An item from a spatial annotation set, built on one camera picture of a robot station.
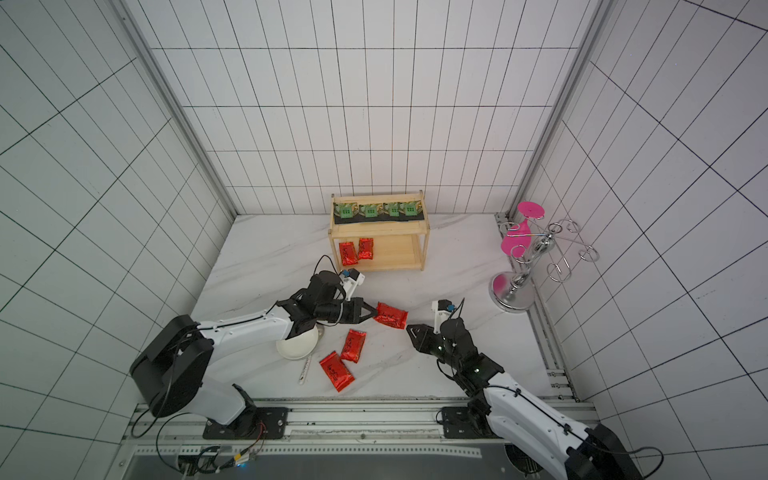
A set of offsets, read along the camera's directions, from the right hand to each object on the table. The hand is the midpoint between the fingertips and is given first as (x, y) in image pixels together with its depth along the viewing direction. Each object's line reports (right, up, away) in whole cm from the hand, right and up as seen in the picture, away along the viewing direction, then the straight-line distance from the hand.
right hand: (400, 329), depth 82 cm
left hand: (-8, +3, 0) cm, 9 cm away
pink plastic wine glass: (+36, +26, +5) cm, 45 cm away
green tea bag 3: (-2, +35, +12) cm, 38 cm away
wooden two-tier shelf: (0, +23, +29) cm, 38 cm away
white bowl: (-28, -4, -1) cm, 29 cm away
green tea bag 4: (+5, +35, +11) cm, 37 cm away
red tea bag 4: (-17, -11, -1) cm, 21 cm away
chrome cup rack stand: (+37, +9, +13) cm, 41 cm away
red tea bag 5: (-13, -5, +2) cm, 15 cm away
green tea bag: (-17, +35, +11) cm, 40 cm away
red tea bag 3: (-11, +22, +22) cm, 33 cm away
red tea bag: (-3, +4, -2) cm, 5 cm away
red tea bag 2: (-18, +20, +22) cm, 35 cm away
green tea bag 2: (-9, +35, +11) cm, 37 cm away
